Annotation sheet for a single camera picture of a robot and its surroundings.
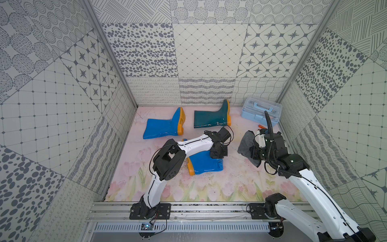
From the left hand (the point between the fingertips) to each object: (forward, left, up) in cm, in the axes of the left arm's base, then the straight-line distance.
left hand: (231, 160), depth 85 cm
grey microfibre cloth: (+4, -6, +14) cm, 16 cm away
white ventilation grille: (-32, +25, -6) cm, 41 cm away
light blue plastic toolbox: (+39, -20, +5) cm, 44 cm away
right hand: (0, -9, +11) cm, 15 cm away
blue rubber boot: (0, +16, -3) cm, 17 cm away
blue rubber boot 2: (+26, +44, -4) cm, 51 cm away
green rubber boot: (+35, +12, -3) cm, 37 cm away
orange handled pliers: (+29, -26, -5) cm, 39 cm away
